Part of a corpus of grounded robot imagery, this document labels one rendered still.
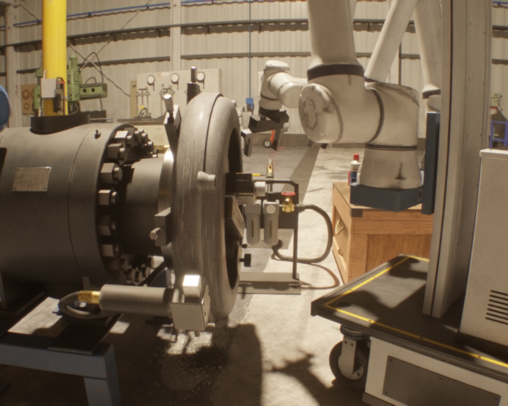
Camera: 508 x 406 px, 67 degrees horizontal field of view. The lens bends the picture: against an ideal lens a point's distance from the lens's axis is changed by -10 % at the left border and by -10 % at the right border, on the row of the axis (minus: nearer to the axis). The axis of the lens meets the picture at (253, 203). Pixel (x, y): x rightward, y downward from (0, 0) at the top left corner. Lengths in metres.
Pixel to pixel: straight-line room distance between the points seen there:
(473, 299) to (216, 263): 0.68
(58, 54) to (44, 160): 3.67
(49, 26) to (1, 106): 3.62
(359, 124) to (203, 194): 0.43
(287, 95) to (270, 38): 11.01
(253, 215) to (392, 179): 1.18
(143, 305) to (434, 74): 1.37
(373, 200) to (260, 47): 11.29
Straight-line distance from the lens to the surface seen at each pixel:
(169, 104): 1.13
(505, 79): 13.09
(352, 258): 2.16
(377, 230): 2.14
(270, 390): 1.53
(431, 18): 1.85
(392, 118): 1.15
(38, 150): 1.42
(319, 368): 1.65
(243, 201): 1.28
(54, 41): 5.01
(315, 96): 1.07
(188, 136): 1.14
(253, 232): 2.24
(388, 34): 1.71
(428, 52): 1.83
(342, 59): 1.11
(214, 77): 7.95
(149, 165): 1.40
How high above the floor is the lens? 0.91
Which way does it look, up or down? 12 degrees down
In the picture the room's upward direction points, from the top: straight up
